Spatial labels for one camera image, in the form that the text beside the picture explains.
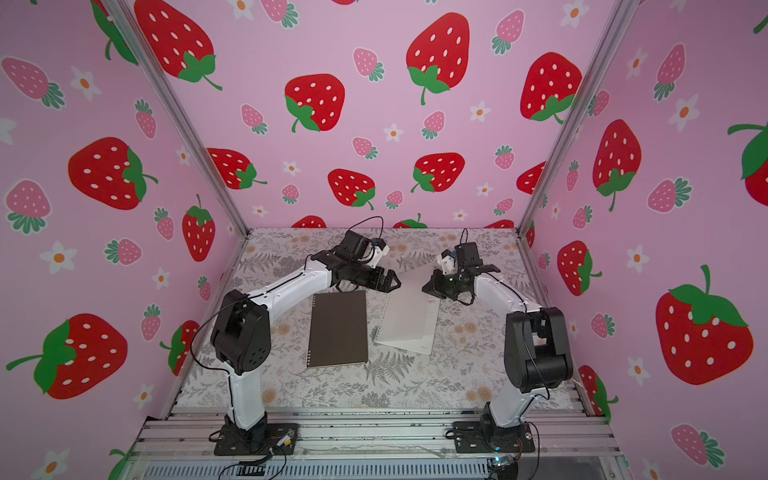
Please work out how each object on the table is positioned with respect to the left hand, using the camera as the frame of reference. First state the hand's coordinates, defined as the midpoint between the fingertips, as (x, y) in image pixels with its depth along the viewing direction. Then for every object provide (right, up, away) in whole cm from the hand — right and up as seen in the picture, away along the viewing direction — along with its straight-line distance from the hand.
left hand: (392, 281), depth 90 cm
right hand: (+11, -2, +1) cm, 11 cm away
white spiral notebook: (+6, -12, +10) cm, 17 cm away
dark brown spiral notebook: (-18, -17, +8) cm, 26 cm away
